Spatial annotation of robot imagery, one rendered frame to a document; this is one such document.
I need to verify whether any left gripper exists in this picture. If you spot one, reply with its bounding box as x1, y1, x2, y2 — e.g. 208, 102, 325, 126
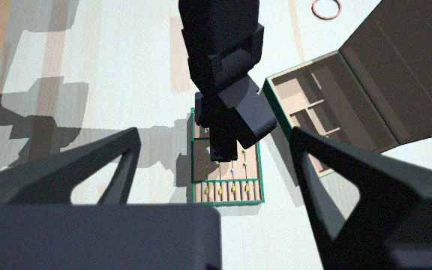
195, 91, 223, 128

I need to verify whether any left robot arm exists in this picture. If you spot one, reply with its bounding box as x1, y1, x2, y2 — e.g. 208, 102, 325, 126
178, 0, 277, 163

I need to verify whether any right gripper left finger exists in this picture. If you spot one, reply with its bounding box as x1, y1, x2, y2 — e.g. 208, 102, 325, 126
0, 127, 141, 205

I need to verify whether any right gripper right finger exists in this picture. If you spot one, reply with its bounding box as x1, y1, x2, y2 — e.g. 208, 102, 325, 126
289, 126, 432, 270

